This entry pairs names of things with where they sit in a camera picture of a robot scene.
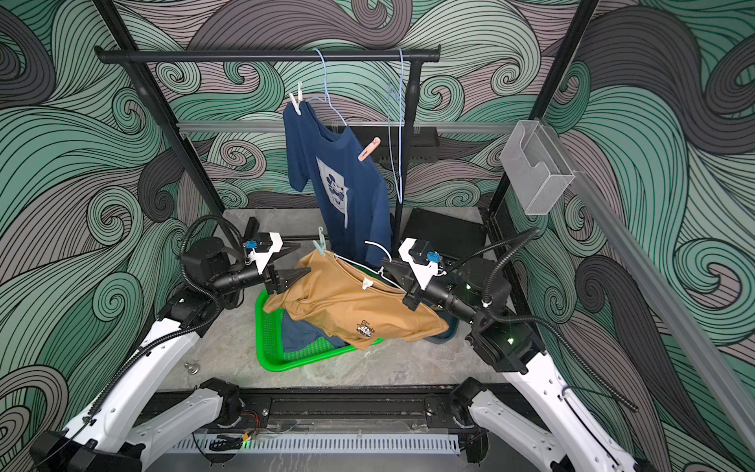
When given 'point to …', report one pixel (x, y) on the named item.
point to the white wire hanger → (379, 272)
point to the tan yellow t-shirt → (342, 299)
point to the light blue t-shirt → (298, 333)
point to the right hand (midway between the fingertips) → (383, 260)
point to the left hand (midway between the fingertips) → (300, 252)
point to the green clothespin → (321, 246)
